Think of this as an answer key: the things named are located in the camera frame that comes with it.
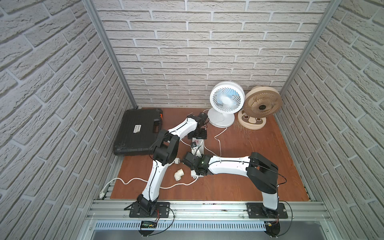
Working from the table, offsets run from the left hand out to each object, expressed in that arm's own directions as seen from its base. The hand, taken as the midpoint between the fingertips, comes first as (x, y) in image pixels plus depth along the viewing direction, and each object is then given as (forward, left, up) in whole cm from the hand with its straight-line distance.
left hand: (195, 133), depth 102 cm
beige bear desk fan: (+7, -40, +23) cm, 47 cm away
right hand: (-19, -1, +1) cm, 19 cm away
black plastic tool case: (-3, +37, +5) cm, 38 cm away
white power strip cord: (-37, +52, -5) cm, 64 cm away
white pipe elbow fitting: (-29, +10, 0) cm, 30 cm away
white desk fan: (+9, -19, +26) cm, 33 cm away
